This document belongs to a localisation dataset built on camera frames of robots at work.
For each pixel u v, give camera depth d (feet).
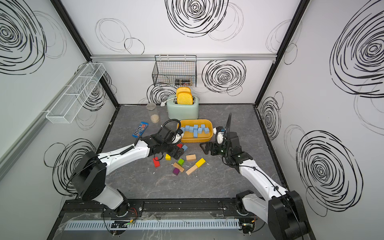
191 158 2.94
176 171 2.81
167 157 2.65
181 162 2.84
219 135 2.37
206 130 3.34
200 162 2.92
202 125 3.43
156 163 2.92
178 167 2.84
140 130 3.43
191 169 2.84
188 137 3.20
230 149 2.08
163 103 3.35
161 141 2.18
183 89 3.25
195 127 3.35
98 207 2.47
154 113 3.46
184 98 3.18
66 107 2.38
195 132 3.35
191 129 3.35
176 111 3.46
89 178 1.42
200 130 3.35
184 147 3.08
